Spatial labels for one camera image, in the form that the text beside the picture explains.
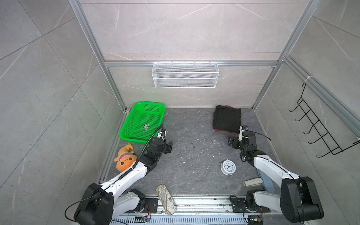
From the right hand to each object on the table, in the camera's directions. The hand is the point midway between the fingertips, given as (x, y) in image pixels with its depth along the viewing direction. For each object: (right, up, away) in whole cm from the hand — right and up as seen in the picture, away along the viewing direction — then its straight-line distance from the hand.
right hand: (237, 137), depth 90 cm
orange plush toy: (-70, -11, -9) cm, 71 cm away
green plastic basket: (-68, +11, +21) cm, 72 cm away
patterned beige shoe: (-43, -32, -18) cm, 57 cm away
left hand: (-47, +1, -5) cm, 48 cm away
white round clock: (-8, -18, -6) cm, 20 cm away
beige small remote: (+5, -24, -12) cm, 27 cm away
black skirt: (0, +12, +20) cm, 23 cm away
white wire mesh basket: (-34, +44, +11) cm, 57 cm away
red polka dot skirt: (-11, +14, +22) cm, 28 cm away
